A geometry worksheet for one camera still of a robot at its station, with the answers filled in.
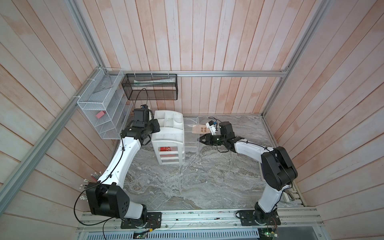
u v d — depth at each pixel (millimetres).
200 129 1103
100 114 822
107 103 747
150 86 988
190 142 958
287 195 797
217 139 798
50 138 555
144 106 699
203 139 864
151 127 709
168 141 757
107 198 403
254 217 728
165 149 915
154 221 727
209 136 804
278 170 490
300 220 750
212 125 841
